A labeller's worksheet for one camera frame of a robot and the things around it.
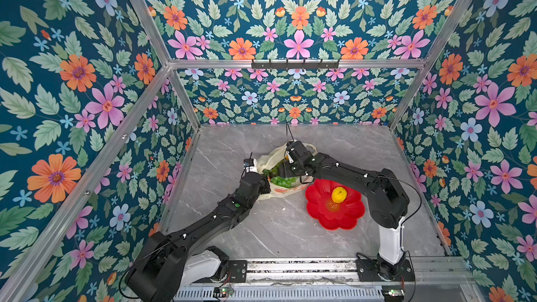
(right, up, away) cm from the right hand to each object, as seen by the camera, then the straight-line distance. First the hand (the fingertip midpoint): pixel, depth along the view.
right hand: (284, 167), depth 92 cm
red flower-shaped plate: (+20, -21, -1) cm, 29 cm away
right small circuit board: (+38, -41, -21) cm, 60 cm away
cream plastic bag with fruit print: (-5, +5, -5) cm, 8 cm away
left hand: (-6, 0, -8) cm, 11 cm away
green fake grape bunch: (0, -7, 0) cm, 7 cm away
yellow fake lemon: (+23, -11, -5) cm, 26 cm away
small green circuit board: (-20, -40, -22) cm, 50 cm away
